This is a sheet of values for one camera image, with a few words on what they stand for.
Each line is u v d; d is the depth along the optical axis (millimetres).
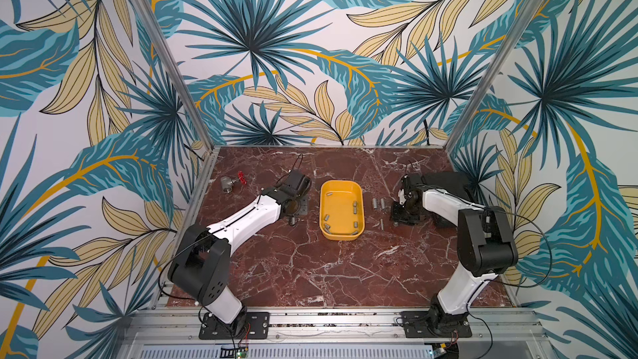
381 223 950
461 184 987
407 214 824
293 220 949
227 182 1032
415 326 732
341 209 978
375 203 1003
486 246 491
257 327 744
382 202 1003
